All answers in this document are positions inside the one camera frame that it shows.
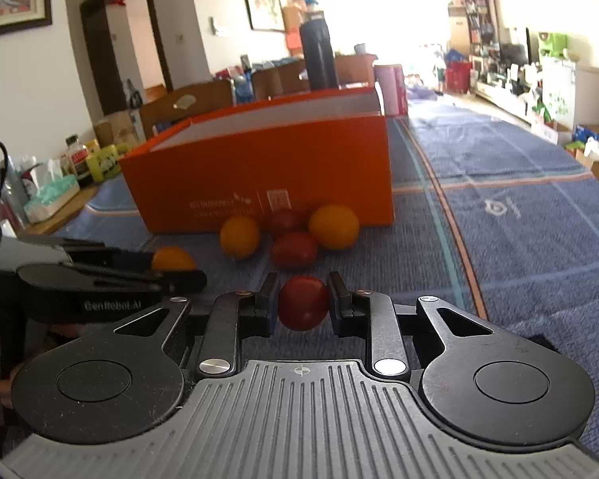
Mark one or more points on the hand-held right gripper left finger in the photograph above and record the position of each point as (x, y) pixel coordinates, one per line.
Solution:
(273, 309)

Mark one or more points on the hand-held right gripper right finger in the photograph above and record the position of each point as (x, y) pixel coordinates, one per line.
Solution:
(334, 309)

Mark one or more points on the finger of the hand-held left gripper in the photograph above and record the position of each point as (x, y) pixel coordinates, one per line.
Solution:
(144, 279)
(105, 254)

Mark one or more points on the red tomato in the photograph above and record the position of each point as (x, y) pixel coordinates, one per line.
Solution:
(294, 250)
(303, 304)
(284, 222)

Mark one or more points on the small orange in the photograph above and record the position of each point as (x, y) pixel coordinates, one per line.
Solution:
(172, 259)
(239, 237)

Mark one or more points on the orange cardboard box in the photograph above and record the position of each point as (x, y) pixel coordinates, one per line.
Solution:
(279, 159)

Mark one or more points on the person's left hand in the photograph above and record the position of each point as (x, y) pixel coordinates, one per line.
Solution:
(2, 385)

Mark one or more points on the green tissue box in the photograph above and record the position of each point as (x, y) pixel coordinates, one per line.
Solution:
(52, 197)

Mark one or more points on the large orange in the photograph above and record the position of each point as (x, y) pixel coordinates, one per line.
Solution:
(334, 227)

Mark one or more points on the yellow green container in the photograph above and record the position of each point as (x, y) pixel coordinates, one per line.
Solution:
(104, 162)

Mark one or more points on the dark sauce bottle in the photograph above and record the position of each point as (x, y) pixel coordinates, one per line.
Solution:
(77, 159)

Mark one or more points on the brown cardboard box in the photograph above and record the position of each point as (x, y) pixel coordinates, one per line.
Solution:
(117, 127)

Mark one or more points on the wooden dining chair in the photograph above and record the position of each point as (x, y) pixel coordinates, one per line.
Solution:
(279, 80)
(354, 70)
(189, 105)

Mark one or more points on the blue patterned tablecloth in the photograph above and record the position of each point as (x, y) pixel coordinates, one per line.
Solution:
(519, 239)

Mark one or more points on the pink red canister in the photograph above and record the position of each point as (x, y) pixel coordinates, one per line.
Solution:
(392, 90)

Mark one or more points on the purple blanket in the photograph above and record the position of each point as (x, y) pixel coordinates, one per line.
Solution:
(427, 95)

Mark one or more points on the black thermos bottle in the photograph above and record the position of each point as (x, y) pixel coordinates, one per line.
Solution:
(319, 55)

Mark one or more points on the red plastic basket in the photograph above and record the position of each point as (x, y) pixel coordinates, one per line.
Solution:
(458, 77)

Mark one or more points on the white television stand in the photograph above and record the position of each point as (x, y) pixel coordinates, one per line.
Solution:
(504, 97)

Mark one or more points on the open cardboard box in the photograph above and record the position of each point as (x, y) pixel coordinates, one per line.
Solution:
(594, 159)

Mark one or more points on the blue green carton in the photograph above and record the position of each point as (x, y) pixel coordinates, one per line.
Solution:
(586, 133)

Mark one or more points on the black television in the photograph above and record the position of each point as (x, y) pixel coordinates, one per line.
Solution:
(514, 50)

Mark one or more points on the tall dark bookshelf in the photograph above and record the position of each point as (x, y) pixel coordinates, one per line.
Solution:
(479, 25)

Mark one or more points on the white chest freezer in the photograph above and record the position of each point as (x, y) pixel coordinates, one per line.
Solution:
(569, 90)

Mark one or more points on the dark wooden door frame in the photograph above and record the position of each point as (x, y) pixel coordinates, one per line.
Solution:
(92, 60)

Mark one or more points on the white wall switch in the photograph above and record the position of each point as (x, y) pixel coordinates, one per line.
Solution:
(218, 26)

